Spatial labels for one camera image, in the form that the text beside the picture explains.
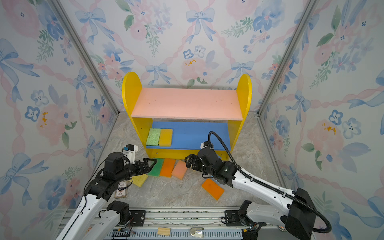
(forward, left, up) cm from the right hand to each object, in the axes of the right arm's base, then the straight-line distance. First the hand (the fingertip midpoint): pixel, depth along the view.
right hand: (189, 159), depth 76 cm
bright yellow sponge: (+14, +14, -1) cm, 20 cm away
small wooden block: (-29, +11, -16) cm, 35 cm away
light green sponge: (+14, +21, 0) cm, 25 cm away
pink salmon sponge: (+2, +6, -16) cm, 17 cm away
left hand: (-1, +19, +1) cm, 19 cm away
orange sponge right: (-9, -13, -15) cm, 22 cm away
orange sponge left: (+3, +14, -15) cm, 21 cm away
